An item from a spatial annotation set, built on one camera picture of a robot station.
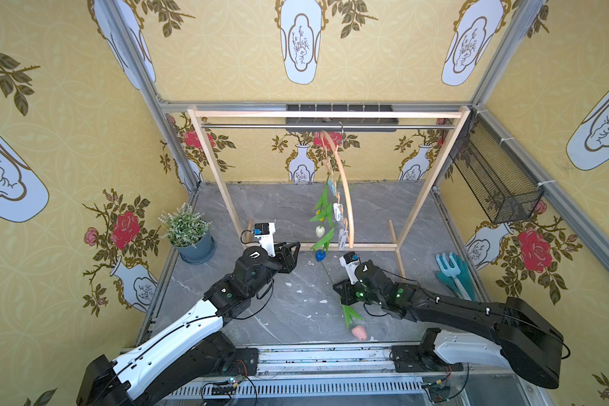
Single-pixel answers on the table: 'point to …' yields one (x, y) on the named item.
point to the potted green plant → (189, 233)
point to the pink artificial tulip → (358, 331)
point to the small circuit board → (220, 390)
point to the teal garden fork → (453, 271)
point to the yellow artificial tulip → (323, 209)
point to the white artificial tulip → (320, 230)
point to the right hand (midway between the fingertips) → (333, 292)
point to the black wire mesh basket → (505, 187)
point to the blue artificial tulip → (321, 248)
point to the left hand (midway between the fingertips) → (298, 245)
